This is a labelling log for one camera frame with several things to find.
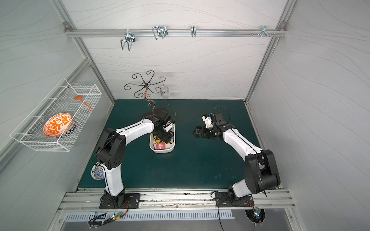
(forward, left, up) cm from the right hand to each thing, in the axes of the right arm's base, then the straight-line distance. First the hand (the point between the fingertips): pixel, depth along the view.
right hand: (199, 132), depth 88 cm
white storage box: (-7, +19, -9) cm, 22 cm away
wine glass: (+24, +24, +11) cm, 36 cm away
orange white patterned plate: (-14, +65, +24) cm, 71 cm away
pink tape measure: (-5, +25, -9) cm, 28 cm away
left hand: (-1, +21, -7) cm, 22 cm away
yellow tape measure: (-2, +28, -10) cm, 30 cm away
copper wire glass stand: (+20, +33, +20) cm, 44 cm away
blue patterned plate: (-24, +59, -9) cm, 64 cm away
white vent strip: (-43, +25, -11) cm, 50 cm away
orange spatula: (+7, +68, +22) cm, 71 cm away
